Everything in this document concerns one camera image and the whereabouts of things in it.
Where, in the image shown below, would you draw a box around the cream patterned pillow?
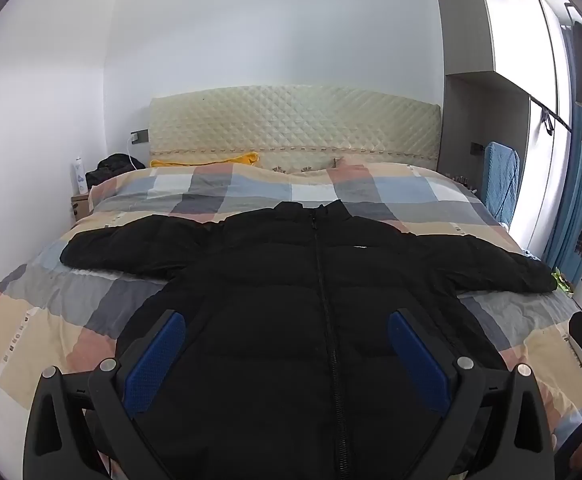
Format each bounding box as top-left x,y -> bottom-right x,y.
258,151 -> 354,176

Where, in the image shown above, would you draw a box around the cream quilted headboard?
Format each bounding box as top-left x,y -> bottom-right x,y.
148,84 -> 442,173

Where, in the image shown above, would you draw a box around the yellow cloth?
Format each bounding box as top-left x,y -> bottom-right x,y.
150,151 -> 261,169

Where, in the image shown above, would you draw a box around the black bag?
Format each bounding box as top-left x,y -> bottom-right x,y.
85,153 -> 147,190

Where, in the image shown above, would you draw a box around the blue curtain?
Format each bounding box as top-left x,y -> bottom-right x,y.
542,22 -> 582,287

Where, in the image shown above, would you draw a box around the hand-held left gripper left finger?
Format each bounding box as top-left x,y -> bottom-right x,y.
23,308 -> 187,480

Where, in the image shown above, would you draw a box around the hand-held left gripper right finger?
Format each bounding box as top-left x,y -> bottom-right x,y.
387,308 -> 557,480

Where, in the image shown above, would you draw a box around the plaid checked duvet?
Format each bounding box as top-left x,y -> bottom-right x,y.
0,161 -> 582,480

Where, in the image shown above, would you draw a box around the black puffer jacket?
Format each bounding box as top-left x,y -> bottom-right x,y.
60,199 -> 558,480

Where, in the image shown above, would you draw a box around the blue cloth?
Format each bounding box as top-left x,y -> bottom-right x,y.
481,140 -> 522,227

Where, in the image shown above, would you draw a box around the wooden bedside table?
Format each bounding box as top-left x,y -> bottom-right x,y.
70,192 -> 92,223

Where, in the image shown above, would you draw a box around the white charger cable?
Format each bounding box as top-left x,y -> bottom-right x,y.
128,134 -> 145,170

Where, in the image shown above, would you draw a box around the green object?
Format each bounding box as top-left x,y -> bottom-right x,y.
551,269 -> 574,295

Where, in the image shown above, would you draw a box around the white grey wardrobe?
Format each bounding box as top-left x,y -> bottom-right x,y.
430,0 -> 574,253

